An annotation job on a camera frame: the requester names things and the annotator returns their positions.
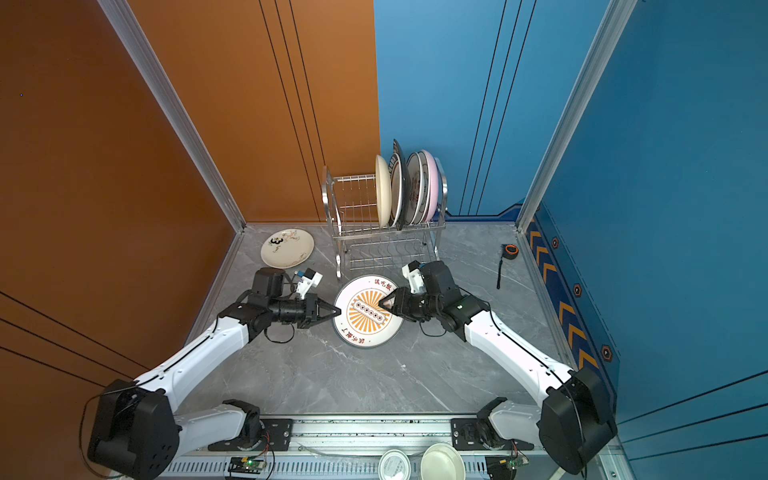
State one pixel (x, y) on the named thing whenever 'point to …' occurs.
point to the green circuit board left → (246, 465)
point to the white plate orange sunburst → (363, 322)
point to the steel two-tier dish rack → (360, 243)
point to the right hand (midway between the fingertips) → (380, 306)
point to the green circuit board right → (515, 463)
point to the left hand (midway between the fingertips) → (340, 311)
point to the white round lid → (394, 465)
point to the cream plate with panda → (287, 248)
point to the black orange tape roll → (508, 252)
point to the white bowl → (442, 461)
